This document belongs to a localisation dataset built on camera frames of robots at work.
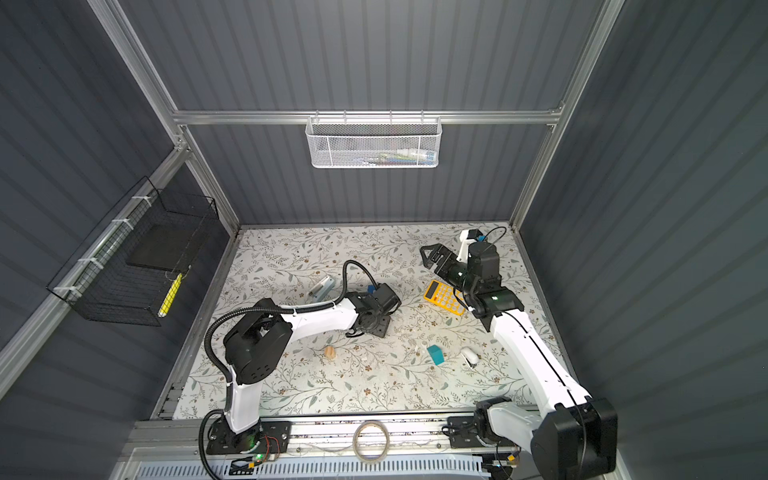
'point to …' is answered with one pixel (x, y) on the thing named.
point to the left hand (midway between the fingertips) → (378, 324)
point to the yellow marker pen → (164, 309)
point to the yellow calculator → (444, 296)
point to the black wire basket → (128, 271)
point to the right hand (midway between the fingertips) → (434, 257)
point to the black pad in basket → (170, 248)
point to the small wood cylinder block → (330, 353)
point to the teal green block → (436, 354)
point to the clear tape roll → (356, 446)
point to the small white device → (471, 356)
